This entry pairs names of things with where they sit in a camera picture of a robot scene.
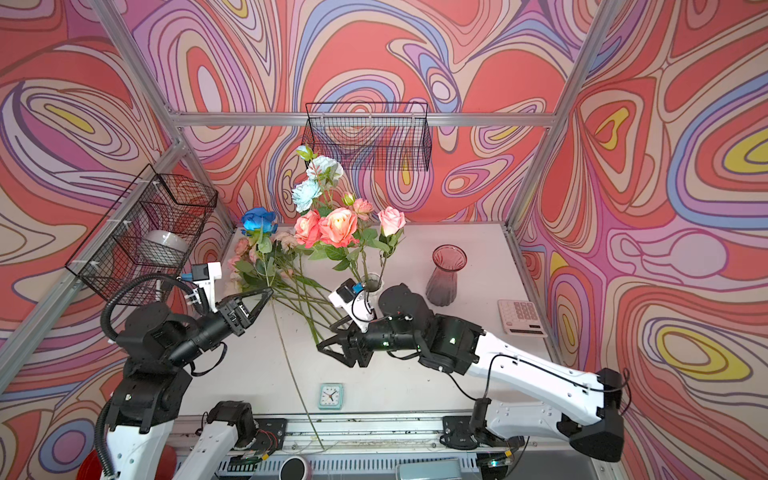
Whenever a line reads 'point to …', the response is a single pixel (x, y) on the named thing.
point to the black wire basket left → (149, 231)
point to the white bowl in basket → (163, 248)
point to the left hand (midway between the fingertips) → (274, 293)
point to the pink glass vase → (442, 287)
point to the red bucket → (91, 466)
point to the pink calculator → (521, 318)
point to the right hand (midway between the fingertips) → (332, 345)
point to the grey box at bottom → (439, 469)
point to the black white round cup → (293, 468)
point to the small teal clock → (331, 396)
